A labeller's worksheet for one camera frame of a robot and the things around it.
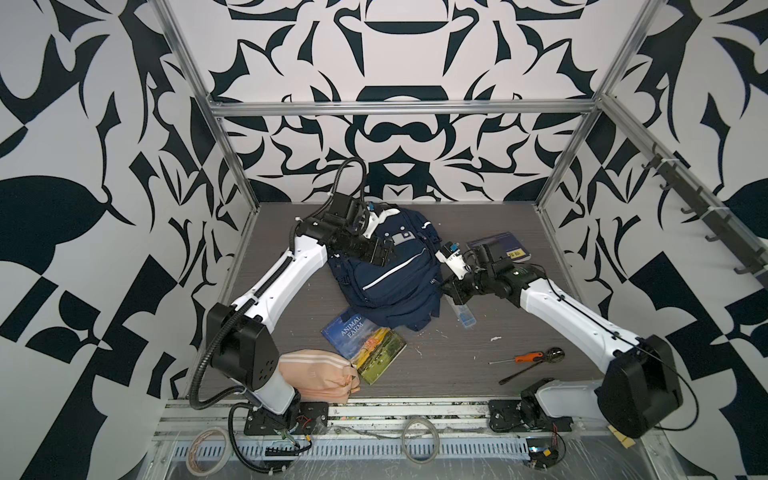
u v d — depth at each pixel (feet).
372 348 2.78
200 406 1.31
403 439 2.34
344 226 2.02
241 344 1.40
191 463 2.21
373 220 2.40
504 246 3.51
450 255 2.39
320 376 2.60
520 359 2.72
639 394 1.34
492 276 2.09
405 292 2.77
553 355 2.72
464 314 3.00
